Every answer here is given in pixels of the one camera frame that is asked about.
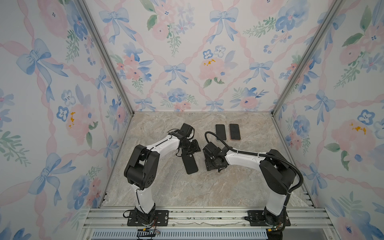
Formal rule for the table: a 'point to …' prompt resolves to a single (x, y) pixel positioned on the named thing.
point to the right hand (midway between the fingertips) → (211, 164)
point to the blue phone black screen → (221, 131)
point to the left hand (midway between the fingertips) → (199, 149)
